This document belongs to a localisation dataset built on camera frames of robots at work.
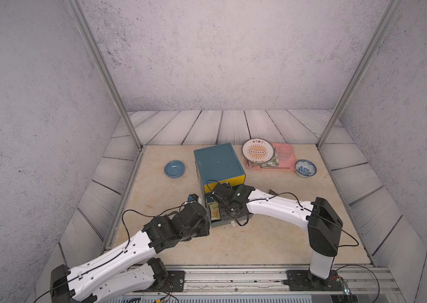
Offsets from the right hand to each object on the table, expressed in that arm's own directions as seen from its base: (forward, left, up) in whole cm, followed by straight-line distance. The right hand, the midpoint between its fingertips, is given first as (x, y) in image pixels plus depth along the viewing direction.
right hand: (226, 215), depth 82 cm
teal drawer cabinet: (+18, +4, +13) cm, 22 cm away
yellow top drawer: (+11, -6, +10) cm, 16 cm away
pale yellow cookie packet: (+2, +5, +1) cm, 5 cm away
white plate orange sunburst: (+44, -20, -6) cm, 49 cm away
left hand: (-8, +5, +7) cm, 11 cm away
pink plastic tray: (+35, -37, -9) cm, 52 cm away
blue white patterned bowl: (+32, -45, -8) cm, 55 cm away
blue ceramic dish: (+30, +29, -6) cm, 42 cm away
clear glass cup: (+42, -35, -5) cm, 55 cm away
